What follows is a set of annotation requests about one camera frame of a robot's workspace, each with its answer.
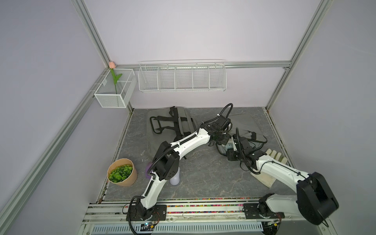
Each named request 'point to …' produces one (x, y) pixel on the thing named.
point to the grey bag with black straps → (167, 124)
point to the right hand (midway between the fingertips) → (230, 151)
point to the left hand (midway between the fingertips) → (226, 139)
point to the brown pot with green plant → (122, 172)
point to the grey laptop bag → (245, 125)
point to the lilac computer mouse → (176, 180)
